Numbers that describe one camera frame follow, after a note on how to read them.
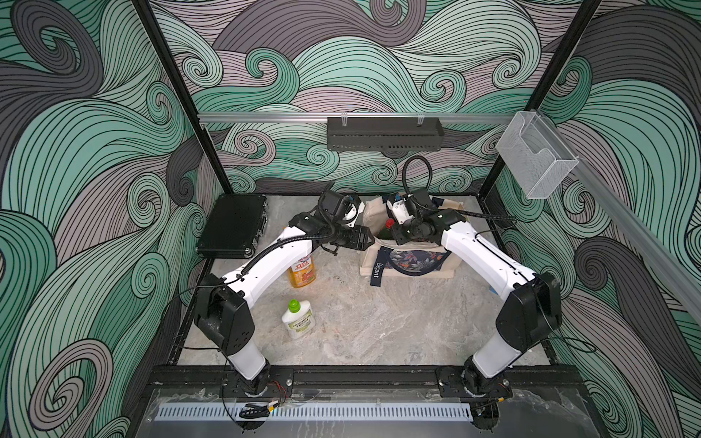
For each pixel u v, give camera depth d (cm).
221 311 42
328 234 56
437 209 64
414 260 88
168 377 74
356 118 92
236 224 103
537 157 82
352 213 79
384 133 97
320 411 70
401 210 77
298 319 72
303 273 86
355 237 69
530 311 43
